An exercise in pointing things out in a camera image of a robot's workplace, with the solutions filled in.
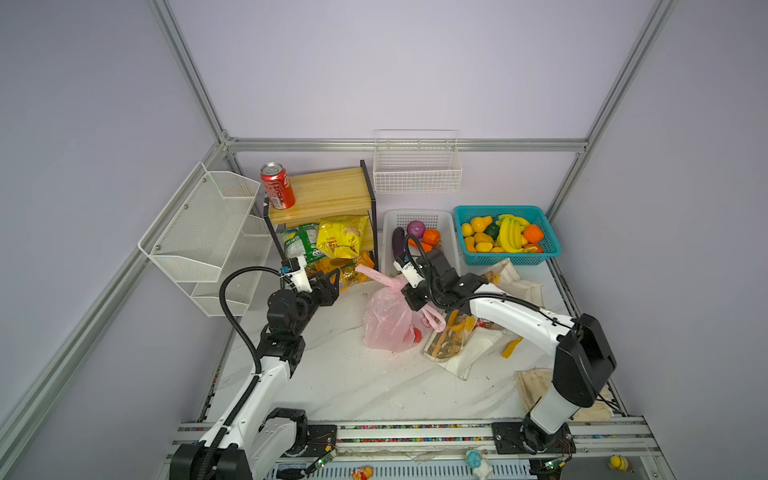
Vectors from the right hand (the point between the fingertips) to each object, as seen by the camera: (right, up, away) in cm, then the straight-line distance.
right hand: (402, 287), depth 84 cm
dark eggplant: (-1, +15, +31) cm, 34 cm away
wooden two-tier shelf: (-18, +27, 0) cm, 32 cm away
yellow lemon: (+26, +19, +31) cm, 45 cm away
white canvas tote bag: (+13, -12, -15) cm, 24 cm away
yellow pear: (+31, +22, +30) cm, 48 cm away
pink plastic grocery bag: (-4, -10, -2) cm, 11 cm away
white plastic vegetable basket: (+17, +23, +31) cm, 42 cm away
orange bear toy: (-10, -42, -16) cm, 46 cm away
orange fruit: (+50, +18, +25) cm, 59 cm away
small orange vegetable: (+12, +17, +27) cm, 34 cm away
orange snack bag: (-19, +4, +17) cm, 25 cm away
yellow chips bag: (-17, +15, +4) cm, 23 cm away
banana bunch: (+41, +18, +25) cm, 52 cm away
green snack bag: (-31, +13, +6) cm, 34 cm away
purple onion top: (+6, +20, +30) cm, 36 cm away
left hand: (-19, +5, -7) cm, 21 cm away
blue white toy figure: (+18, -39, -16) cm, 46 cm away
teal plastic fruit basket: (+53, +26, +32) cm, 67 cm away
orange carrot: (+10, +13, +27) cm, 31 cm away
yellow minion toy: (+51, -40, -16) cm, 66 cm away
